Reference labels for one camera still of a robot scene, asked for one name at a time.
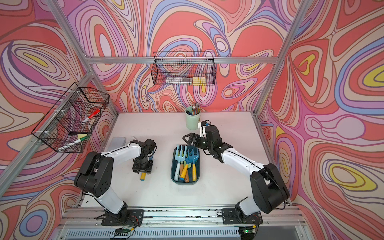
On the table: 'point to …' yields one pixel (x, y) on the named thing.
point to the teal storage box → (185, 165)
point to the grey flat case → (117, 142)
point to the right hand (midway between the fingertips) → (188, 142)
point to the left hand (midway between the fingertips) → (146, 172)
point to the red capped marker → (91, 116)
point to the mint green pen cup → (192, 120)
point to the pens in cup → (195, 108)
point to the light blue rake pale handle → (178, 159)
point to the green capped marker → (73, 143)
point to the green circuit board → (122, 231)
